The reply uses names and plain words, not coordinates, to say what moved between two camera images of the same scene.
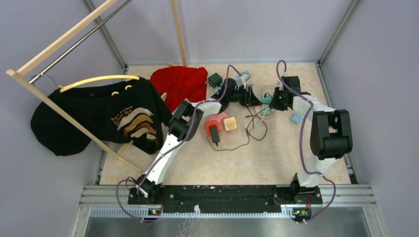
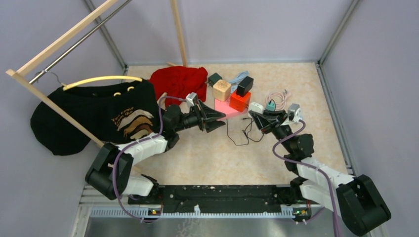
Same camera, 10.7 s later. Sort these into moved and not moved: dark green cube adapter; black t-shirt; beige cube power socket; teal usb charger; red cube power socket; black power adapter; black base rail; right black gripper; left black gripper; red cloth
Moved: red cube power socket; right black gripper; beige cube power socket; teal usb charger; left black gripper; black power adapter
Not moved: black base rail; dark green cube adapter; black t-shirt; red cloth
